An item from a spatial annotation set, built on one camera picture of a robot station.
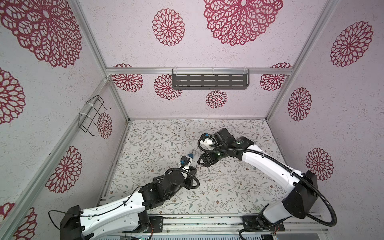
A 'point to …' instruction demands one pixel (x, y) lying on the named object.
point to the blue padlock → (190, 155)
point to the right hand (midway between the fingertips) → (202, 156)
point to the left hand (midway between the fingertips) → (193, 171)
